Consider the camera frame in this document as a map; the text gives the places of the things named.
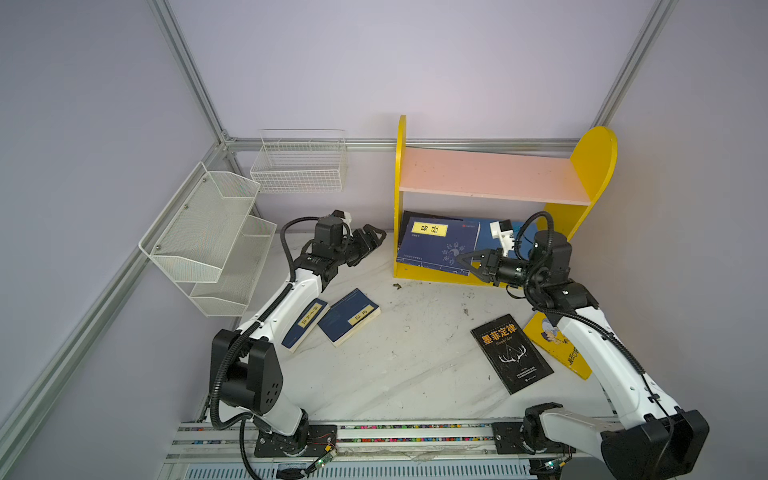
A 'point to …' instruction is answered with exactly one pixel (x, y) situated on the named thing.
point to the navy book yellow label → (437, 243)
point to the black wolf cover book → (406, 215)
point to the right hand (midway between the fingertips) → (456, 261)
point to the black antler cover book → (512, 356)
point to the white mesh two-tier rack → (208, 245)
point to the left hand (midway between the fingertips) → (379, 240)
